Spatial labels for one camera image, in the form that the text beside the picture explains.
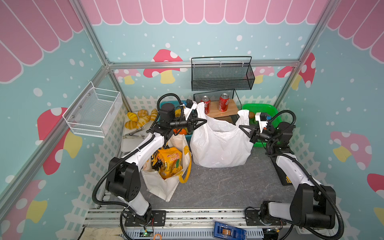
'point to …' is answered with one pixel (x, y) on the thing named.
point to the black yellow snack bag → (155, 161)
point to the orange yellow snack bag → (171, 161)
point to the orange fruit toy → (180, 131)
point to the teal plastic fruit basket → (188, 137)
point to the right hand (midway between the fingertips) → (240, 126)
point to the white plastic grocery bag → (218, 144)
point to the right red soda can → (223, 104)
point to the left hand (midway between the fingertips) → (205, 122)
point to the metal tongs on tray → (131, 135)
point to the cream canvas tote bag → (163, 188)
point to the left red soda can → (207, 101)
